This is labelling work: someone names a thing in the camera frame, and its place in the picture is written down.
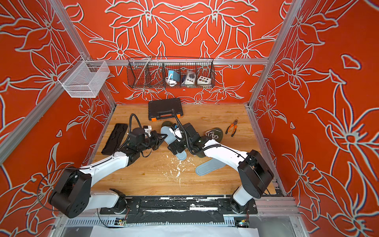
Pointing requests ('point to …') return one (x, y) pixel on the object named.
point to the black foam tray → (114, 138)
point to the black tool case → (161, 109)
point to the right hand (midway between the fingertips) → (170, 143)
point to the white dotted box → (204, 80)
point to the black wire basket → (152, 72)
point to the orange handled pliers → (235, 125)
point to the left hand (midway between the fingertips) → (168, 134)
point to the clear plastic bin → (85, 78)
